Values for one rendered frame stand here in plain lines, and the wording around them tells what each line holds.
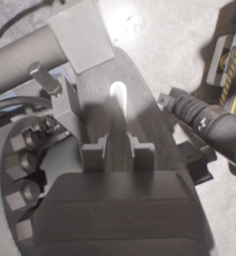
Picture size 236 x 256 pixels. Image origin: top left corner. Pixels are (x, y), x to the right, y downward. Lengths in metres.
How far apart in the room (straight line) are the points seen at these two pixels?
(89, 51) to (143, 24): 0.86
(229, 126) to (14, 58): 0.43
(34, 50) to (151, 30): 0.90
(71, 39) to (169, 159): 0.25
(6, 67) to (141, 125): 0.26
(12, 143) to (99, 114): 0.33
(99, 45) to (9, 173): 0.36
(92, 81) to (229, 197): 1.60
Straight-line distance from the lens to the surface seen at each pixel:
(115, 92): 0.16
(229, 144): 0.43
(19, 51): 0.39
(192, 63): 1.25
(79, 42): 0.35
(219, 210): 1.83
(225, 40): 1.19
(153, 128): 0.28
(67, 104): 0.28
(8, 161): 0.52
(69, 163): 0.53
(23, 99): 0.54
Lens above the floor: 1.15
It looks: 71 degrees down
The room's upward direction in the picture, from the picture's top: 174 degrees clockwise
